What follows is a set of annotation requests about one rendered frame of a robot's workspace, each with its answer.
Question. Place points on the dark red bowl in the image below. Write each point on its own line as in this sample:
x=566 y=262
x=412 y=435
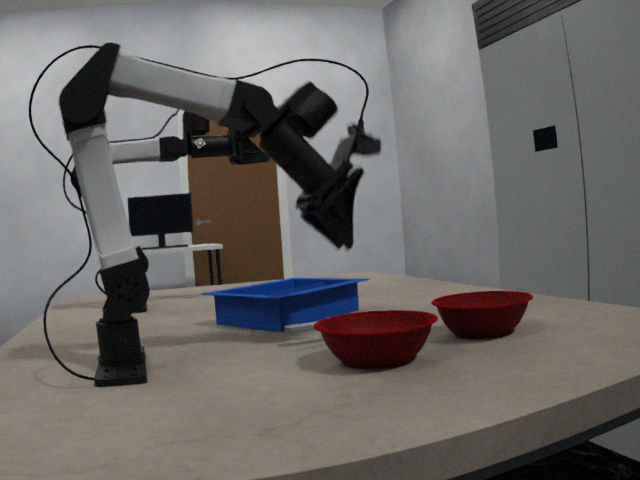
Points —
x=391 y=339
x=496 y=318

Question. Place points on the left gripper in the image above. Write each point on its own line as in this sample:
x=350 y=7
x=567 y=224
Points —
x=226 y=145

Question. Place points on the grey scoop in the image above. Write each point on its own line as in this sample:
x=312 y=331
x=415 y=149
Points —
x=300 y=327

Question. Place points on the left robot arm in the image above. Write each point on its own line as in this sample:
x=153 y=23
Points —
x=165 y=149

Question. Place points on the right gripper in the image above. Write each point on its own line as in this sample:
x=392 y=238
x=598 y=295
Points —
x=320 y=196

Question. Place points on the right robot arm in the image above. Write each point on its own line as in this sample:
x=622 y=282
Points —
x=235 y=104

